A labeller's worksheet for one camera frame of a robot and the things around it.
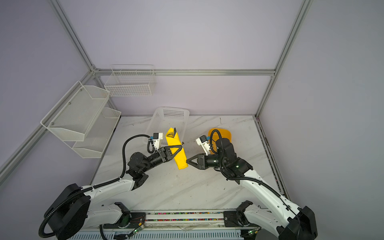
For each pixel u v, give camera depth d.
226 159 0.56
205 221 0.75
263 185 0.47
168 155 0.65
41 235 0.37
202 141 0.65
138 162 0.58
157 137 0.67
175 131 0.70
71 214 0.41
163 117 1.15
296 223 0.39
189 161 0.67
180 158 0.67
